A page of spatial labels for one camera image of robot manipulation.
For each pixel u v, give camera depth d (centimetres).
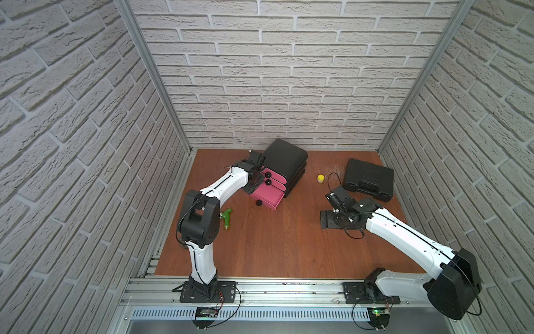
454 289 39
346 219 56
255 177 68
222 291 74
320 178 106
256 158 75
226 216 92
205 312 70
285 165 90
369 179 100
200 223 49
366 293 65
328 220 72
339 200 62
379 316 70
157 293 75
